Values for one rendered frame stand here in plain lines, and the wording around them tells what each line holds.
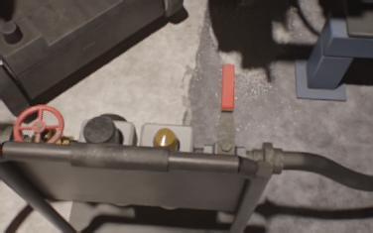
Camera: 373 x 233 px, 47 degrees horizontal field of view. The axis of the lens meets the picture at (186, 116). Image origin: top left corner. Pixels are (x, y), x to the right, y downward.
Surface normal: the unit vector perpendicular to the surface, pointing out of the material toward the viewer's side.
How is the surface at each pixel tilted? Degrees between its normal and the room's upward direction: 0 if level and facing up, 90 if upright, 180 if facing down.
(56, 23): 0
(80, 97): 0
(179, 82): 0
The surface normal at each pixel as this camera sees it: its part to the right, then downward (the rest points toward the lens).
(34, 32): 0.00, -0.46
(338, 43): -0.07, 0.89
